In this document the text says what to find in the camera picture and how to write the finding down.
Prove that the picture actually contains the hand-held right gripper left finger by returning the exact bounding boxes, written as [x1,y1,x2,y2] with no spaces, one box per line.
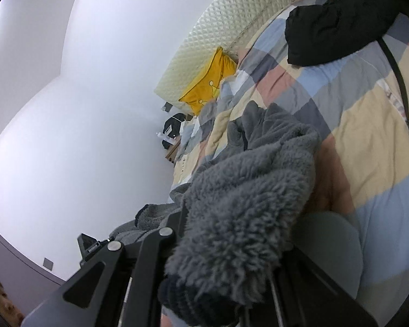
[20,209,189,327]

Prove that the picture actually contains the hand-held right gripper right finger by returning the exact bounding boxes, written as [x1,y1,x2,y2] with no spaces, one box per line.
[272,245,379,327]

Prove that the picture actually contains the grey fleece jacket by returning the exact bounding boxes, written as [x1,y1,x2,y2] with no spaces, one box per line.
[109,101,323,327]

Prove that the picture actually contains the grey door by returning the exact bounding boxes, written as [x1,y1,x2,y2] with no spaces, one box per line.
[0,226,67,297]

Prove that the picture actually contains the person's head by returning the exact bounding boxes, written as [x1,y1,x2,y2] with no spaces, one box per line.
[0,266,25,327]

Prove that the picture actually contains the wooden nightstand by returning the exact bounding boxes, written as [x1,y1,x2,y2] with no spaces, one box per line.
[165,136,184,164]

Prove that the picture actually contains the black bag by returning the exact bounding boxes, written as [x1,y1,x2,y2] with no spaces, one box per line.
[163,113,187,150]

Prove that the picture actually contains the checkered patchwork quilt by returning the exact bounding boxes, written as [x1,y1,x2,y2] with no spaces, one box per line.
[169,0,409,327]

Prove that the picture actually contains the yellow crown print pillow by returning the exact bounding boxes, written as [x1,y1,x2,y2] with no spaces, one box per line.
[178,47,237,116]

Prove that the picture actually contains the cream quilted headboard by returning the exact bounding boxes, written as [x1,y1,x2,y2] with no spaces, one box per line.
[153,0,314,104]

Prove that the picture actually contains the black garment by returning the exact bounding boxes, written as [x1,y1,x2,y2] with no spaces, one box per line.
[285,0,401,66]

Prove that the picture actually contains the black strap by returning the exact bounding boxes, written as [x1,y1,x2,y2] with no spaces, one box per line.
[377,37,409,151]

